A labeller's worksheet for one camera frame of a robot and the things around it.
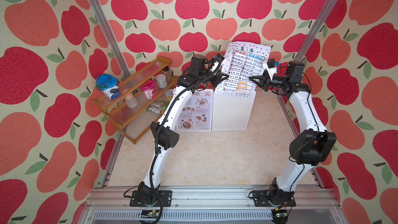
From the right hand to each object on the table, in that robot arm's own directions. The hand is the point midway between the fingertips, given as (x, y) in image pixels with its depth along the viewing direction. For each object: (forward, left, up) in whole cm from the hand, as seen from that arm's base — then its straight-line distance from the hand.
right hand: (252, 79), depth 78 cm
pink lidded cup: (0, +57, -10) cm, 58 cm away
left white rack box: (-9, +27, -21) cm, 36 cm away
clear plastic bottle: (-6, +68, -17) cm, 71 cm away
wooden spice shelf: (-6, +65, -21) cm, 69 cm away
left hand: (-2, +12, +1) cm, 12 cm away
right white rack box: (-7, +8, -18) cm, 21 cm away
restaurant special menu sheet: (-9, +28, -24) cm, 37 cm away
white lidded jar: (+10, +53, -14) cm, 56 cm away
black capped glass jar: (+17, +50, -11) cm, 54 cm away
